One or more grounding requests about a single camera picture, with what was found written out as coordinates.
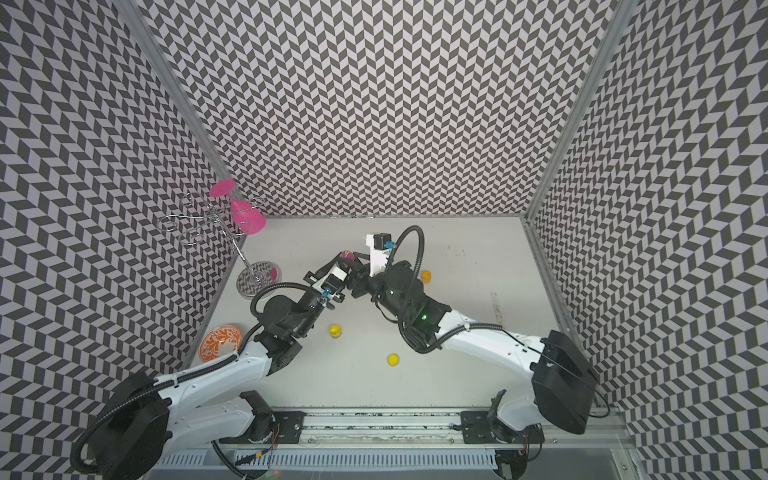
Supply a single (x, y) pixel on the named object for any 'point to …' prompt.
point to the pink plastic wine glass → (248, 219)
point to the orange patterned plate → (209, 346)
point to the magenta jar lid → (348, 254)
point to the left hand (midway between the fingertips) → (342, 255)
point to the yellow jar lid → (393, 360)
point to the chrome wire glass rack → (202, 219)
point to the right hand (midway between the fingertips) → (345, 263)
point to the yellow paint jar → (335, 331)
